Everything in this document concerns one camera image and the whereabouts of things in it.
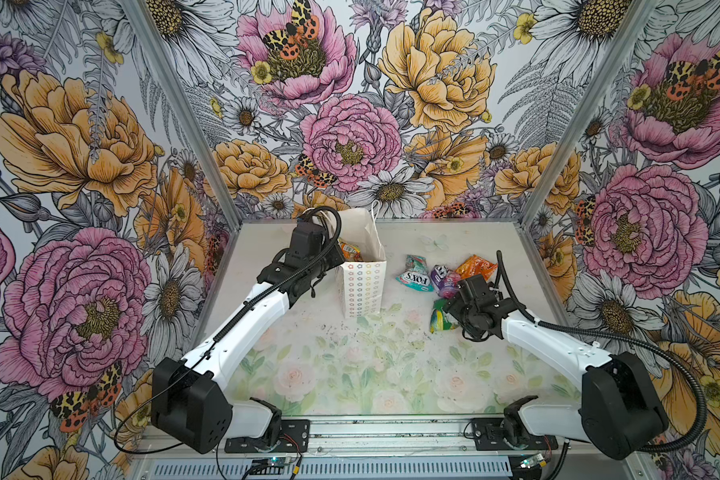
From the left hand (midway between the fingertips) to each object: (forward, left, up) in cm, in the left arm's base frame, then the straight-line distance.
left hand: (341, 256), depth 81 cm
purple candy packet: (+5, -33, -19) cm, 38 cm away
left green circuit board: (-43, +16, -26) cm, 53 cm away
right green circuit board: (-43, -45, -24) cm, 67 cm away
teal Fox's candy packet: (+7, -23, -18) cm, 30 cm away
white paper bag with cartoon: (+9, -6, -13) cm, 17 cm away
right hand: (-11, -32, -18) cm, 38 cm away
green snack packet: (-9, -29, -20) cm, 36 cm away
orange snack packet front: (+6, -2, -6) cm, 9 cm away
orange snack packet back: (+10, -44, -18) cm, 48 cm away
